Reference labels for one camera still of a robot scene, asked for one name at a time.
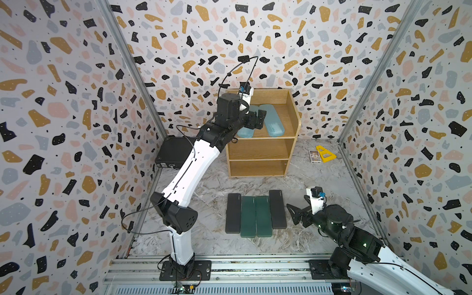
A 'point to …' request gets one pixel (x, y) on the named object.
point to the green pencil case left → (248, 217)
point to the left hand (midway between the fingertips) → (256, 109)
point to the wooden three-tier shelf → (265, 156)
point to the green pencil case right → (263, 217)
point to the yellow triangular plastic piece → (326, 155)
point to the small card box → (314, 157)
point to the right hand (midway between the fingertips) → (297, 202)
